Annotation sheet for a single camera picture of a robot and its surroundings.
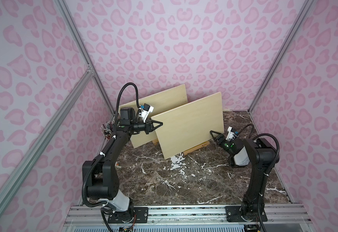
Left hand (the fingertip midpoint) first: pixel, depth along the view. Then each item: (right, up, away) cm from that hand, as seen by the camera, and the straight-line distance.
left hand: (162, 123), depth 79 cm
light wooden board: (+15, -1, +8) cm, 17 cm away
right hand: (+32, -7, +16) cm, 36 cm away
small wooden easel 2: (-6, -12, +16) cm, 21 cm away
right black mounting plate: (+36, -47, -5) cm, 59 cm away
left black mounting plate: (-10, -46, -6) cm, 47 cm away
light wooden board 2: (-1, +13, +9) cm, 16 cm away
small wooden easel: (+23, -14, +14) cm, 31 cm away
